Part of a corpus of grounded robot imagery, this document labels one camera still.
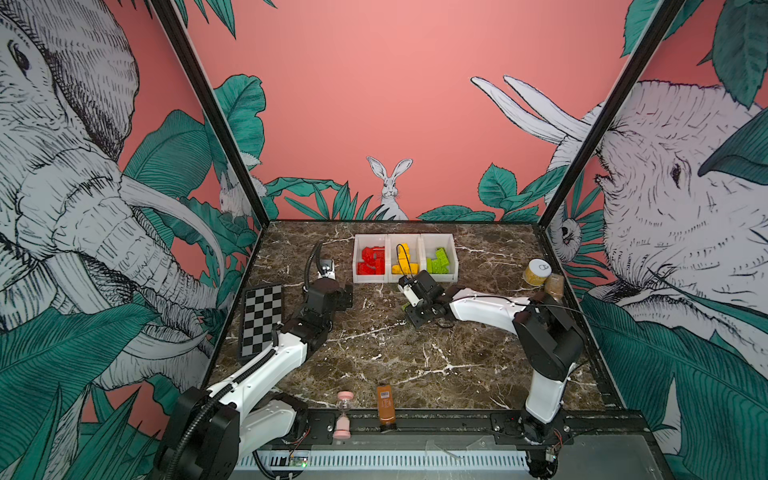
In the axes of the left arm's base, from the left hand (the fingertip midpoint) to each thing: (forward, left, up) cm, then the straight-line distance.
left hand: (333, 277), depth 84 cm
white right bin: (+22, -38, -10) cm, 45 cm away
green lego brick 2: (+13, -34, -14) cm, 39 cm away
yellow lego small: (+10, -22, -12) cm, 27 cm away
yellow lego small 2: (+21, -22, -15) cm, 34 cm away
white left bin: (+24, -6, -13) cm, 28 cm away
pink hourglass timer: (-36, -3, -14) cm, 39 cm away
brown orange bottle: (-32, -14, -13) cm, 37 cm away
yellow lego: (+15, -22, -12) cm, 29 cm away
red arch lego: (+12, -13, -13) cm, 22 cm away
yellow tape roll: (+8, -67, -12) cm, 69 cm away
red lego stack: (+19, -12, -14) cm, 26 cm away
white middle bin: (+21, -27, -11) cm, 36 cm away
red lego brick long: (+11, -7, -12) cm, 18 cm away
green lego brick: (+15, -35, -12) cm, 40 cm away
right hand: (-4, -22, -13) cm, 26 cm away
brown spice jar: (+3, -72, -12) cm, 73 cm away
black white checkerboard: (-2, +25, -13) cm, 28 cm away
